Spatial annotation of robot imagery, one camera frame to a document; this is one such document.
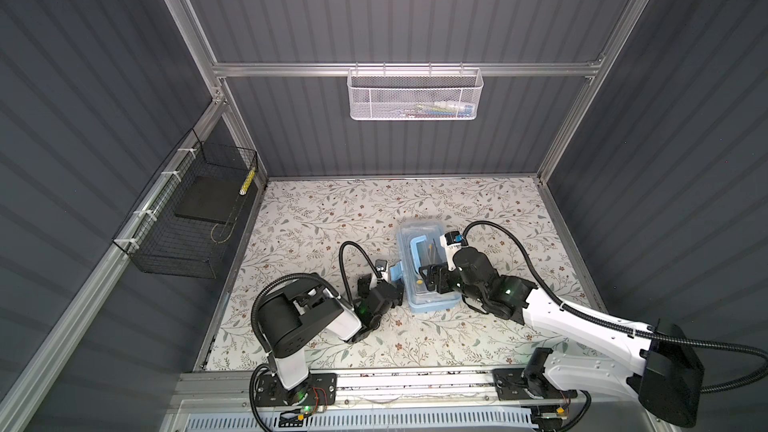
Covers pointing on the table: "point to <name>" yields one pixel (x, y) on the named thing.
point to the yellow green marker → (247, 182)
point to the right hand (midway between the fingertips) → (432, 270)
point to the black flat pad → (211, 198)
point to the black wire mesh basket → (189, 223)
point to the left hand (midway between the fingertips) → (387, 278)
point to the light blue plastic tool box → (420, 245)
